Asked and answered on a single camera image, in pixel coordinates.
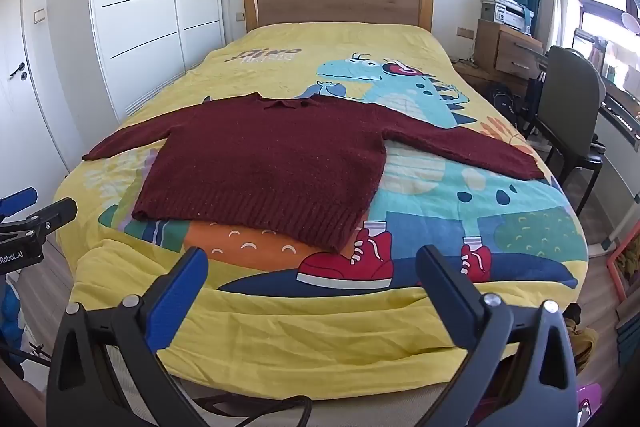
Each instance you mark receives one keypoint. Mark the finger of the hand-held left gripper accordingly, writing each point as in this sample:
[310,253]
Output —
[20,199]
[52,213]

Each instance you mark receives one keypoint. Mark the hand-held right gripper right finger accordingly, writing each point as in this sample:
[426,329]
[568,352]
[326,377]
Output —
[450,289]

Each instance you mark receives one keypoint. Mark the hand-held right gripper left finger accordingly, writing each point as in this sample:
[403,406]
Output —
[175,302]

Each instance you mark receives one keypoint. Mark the maroon knitted sweater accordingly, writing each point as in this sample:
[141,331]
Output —
[270,167]

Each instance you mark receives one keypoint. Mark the blue cloth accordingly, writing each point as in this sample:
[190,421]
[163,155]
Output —
[9,312]

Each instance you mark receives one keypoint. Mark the white door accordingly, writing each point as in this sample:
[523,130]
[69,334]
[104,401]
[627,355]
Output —
[35,117]

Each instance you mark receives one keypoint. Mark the yellow dinosaur printed blanket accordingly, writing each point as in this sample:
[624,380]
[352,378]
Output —
[280,337]

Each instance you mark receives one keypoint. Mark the brown slipper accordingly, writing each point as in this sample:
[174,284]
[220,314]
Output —
[584,344]

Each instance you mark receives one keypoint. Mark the pink box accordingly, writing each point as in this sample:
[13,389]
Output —
[589,404]

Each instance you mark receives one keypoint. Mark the black bag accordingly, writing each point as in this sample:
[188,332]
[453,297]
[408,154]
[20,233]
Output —
[506,102]

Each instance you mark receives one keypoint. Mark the grey black chair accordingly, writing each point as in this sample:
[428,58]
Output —
[570,102]

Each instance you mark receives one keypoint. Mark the white wardrobe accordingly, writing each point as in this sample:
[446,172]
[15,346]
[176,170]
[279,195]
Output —
[150,7]

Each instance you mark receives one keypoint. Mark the white desk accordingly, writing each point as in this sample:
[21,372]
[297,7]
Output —
[620,117]

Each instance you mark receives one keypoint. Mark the wooden nightstand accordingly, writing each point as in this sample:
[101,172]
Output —
[505,49]

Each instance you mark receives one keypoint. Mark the white printer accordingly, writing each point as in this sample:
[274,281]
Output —
[505,14]

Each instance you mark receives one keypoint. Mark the wooden headboard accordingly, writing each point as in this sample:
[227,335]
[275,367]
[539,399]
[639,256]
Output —
[340,2]

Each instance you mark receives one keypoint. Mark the orange frame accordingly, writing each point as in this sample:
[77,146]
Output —
[614,267]

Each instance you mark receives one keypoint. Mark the wall light switch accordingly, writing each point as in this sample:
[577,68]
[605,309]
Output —
[39,16]

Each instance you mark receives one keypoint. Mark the wall outlet plate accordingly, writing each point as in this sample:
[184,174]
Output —
[465,33]

